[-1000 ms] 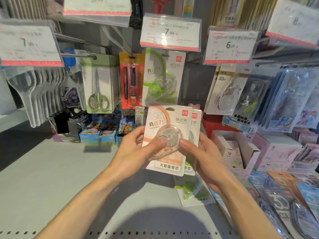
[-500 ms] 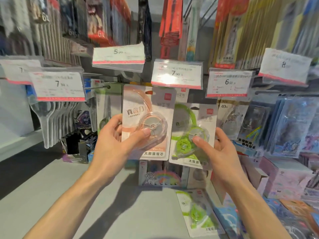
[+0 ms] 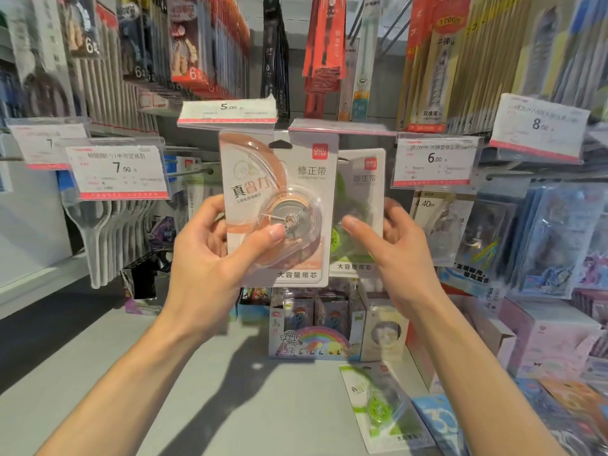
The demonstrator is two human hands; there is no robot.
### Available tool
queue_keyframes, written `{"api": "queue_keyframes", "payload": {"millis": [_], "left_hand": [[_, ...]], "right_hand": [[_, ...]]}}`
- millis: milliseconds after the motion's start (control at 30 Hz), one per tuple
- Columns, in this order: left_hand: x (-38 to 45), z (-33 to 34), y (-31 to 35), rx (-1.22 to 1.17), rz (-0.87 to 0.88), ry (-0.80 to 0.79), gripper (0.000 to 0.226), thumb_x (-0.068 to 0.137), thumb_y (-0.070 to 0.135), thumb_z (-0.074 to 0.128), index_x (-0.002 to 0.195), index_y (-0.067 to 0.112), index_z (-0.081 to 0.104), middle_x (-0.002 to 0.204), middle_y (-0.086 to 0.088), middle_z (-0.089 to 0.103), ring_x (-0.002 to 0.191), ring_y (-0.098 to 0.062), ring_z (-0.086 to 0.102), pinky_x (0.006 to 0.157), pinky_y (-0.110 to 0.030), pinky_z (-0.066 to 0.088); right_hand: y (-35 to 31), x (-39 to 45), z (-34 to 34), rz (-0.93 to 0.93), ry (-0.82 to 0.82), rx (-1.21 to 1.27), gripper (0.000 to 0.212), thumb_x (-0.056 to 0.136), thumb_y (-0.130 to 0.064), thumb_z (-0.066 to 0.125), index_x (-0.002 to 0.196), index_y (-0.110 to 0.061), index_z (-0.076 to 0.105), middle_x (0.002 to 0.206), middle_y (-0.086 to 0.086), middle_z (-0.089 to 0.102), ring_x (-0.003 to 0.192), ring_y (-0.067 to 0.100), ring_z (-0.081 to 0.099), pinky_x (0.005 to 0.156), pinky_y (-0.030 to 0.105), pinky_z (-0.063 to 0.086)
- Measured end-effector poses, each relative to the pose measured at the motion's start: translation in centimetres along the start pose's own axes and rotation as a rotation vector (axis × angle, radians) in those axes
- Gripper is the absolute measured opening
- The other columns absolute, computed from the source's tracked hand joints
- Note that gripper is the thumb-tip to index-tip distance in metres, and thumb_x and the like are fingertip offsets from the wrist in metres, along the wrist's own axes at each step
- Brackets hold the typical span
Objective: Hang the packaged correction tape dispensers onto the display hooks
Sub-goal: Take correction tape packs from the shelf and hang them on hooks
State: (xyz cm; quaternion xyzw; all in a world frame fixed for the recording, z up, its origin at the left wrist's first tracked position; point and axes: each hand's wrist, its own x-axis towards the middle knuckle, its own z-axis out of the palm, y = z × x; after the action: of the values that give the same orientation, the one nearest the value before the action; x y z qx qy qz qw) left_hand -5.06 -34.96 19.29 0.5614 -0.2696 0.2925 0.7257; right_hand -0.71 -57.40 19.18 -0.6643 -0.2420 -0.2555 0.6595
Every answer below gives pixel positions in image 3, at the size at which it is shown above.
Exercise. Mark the clear 40m correction tape pack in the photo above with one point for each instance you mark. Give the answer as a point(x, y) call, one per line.
point(442, 227)

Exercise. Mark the person's right forearm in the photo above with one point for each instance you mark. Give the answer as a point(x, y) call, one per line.
point(484, 389)

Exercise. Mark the row of orange refill packs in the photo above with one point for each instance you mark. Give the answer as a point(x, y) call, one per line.
point(437, 61)

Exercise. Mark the person's left forearm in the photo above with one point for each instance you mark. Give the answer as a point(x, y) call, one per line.
point(123, 394)

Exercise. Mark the purple black card box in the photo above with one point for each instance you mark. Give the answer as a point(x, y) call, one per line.
point(142, 280)

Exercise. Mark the figure toy blister pack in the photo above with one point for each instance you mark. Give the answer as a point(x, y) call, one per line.
point(81, 23)

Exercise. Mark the rack of blue pen packs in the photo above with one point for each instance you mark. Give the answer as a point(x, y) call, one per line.
point(9, 94)

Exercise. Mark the row of red hanging packs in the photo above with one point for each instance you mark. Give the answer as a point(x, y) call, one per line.
point(325, 42)

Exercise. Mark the rainbow print display box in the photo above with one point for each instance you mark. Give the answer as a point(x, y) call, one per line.
point(313, 341)

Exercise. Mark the row of yellow refill packs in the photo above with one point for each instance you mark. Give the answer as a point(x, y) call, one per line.
point(513, 56)

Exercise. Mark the pile of assorted correction tapes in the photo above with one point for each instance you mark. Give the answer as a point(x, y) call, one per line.
point(437, 417)

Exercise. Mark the white side shelving unit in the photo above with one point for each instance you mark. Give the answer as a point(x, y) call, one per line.
point(33, 232)

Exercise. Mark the row of blue yellow packs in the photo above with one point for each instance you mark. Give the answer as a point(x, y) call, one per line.
point(584, 52)

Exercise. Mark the orange correction tape pack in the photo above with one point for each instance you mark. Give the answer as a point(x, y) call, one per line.
point(304, 156)

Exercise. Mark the row of grey white packs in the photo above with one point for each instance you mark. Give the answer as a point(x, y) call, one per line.
point(119, 90)

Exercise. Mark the row of dark toy packs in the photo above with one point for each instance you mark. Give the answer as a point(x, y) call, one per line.
point(140, 37)

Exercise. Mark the blue card box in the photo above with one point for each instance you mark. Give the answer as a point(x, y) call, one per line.
point(254, 303)

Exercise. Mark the row of blue character packs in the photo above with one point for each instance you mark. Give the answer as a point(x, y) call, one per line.
point(560, 237)

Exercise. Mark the person's right hand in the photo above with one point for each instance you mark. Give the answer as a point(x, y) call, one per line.
point(408, 270)

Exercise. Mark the white price tag red stripe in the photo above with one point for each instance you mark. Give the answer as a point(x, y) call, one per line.
point(116, 170)
point(539, 125)
point(228, 111)
point(342, 127)
point(434, 159)
point(47, 144)

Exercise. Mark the white teal pen pack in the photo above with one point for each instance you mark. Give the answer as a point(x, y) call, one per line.
point(366, 61)

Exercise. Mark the beige box round window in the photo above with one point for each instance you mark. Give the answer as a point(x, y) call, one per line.
point(385, 332)

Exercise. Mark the row of clear scissors packs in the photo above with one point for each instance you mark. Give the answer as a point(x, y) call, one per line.
point(109, 237)

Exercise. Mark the row of black packs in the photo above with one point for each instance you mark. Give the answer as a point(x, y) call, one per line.
point(275, 61)

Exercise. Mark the person's left hand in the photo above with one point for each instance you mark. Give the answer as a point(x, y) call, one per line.
point(199, 284)

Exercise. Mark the metal peg hook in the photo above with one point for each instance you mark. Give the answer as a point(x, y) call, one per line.
point(190, 172)

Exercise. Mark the large dark scissors pack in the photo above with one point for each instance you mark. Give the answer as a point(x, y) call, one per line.
point(43, 56)

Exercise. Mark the dark blister pack blue card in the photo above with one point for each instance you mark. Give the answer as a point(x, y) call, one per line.
point(480, 237)

